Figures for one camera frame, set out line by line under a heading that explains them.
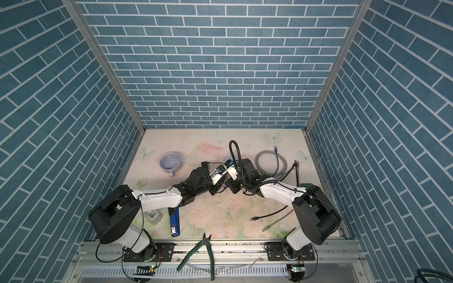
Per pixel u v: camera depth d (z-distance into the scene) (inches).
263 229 31.8
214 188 30.8
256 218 32.5
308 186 19.2
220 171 29.6
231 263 28.5
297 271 29.0
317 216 17.5
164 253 28.8
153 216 31.1
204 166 39.3
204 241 30.2
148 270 28.4
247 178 27.1
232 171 30.9
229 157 29.7
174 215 31.7
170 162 39.8
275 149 42.6
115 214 17.7
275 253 29.0
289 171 39.0
